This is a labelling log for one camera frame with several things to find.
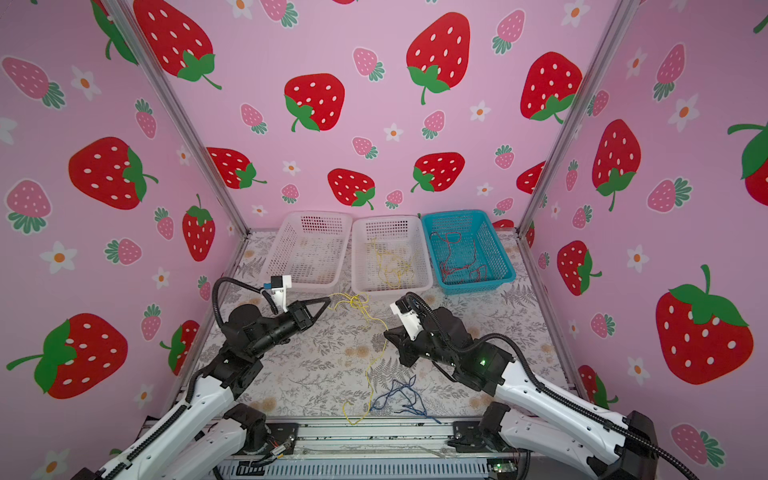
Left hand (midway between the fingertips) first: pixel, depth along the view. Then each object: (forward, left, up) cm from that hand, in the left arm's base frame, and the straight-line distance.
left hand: (328, 301), depth 70 cm
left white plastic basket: (+39, +18, -25) cm, 50 cm away
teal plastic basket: (+40, -44, -25) cm, 64 cm away
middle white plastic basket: (+37, -14, -25) cm, 47 cm away
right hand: (-6, -13, -4) cm, 15 cm away
